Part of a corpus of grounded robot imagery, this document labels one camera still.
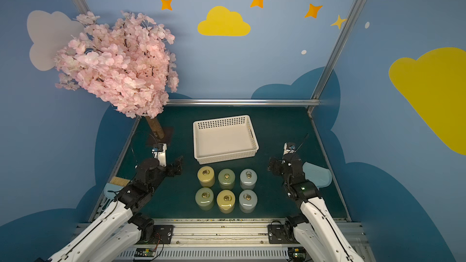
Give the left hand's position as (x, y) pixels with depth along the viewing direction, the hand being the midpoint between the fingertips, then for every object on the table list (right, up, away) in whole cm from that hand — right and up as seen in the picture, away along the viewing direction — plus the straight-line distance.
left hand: (172, 155), depth 80 cm
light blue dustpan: (+72, -13, +10) cm, 74 cm away
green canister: (+24, -11, +2) cm, 27 cm away
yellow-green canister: (+15, -10, +2) cm, 18 cm away
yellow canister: (+24, -18, -5) cm, 31 cm away
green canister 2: (+15, -18, -4) cm, 24 cm away
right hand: (+51, -1, +1) cm, 51 cm away
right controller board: (+54, -40, -7) cm, 67 cm away
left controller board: (-8, -38, -8) cm, 40 cm away
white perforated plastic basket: (+19, +5, +29) cm, 35 cm away
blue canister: (+34, -18, -4) cm, 39 cm away
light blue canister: (+34, -11, +2) cm, 36 cm away
